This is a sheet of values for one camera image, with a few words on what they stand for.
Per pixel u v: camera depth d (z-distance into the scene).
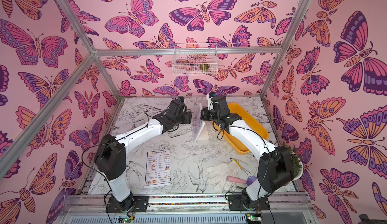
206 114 0.74
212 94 0.75
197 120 0.88
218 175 0.83
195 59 0.95
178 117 0.67
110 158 0.47
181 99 0.79
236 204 0.73
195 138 0.93
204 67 0.94
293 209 0.73
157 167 0.86
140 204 0.73
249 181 0.81
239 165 0.86
